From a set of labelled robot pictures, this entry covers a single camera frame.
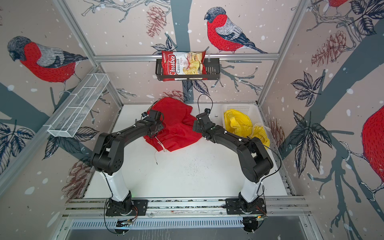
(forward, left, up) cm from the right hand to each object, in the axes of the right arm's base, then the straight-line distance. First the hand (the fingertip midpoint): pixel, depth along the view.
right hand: (199, 126), depth 94 cm
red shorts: (-1, +13, -4) cm, 14 cm away
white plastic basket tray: (+19, -39, -4) cm, 43 cm away
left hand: (+2, +28, -2) cm, 28 cm away
